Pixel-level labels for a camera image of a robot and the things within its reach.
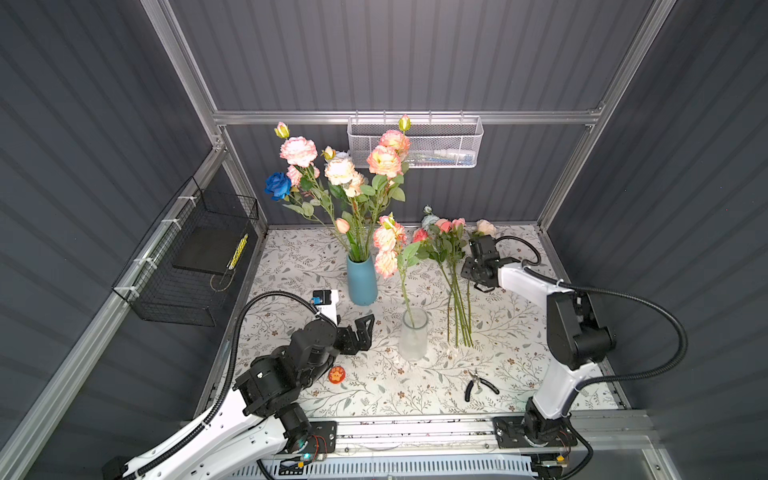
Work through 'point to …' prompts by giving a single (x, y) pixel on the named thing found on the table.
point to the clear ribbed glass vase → (413, 334)
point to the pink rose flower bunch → (445, 240)
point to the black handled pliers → (471, 385)
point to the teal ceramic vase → (362, 282)
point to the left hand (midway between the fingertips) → (360, 318)
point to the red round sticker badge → (337, 374)
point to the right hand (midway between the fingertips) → (473, 270)
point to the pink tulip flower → (344, 227)
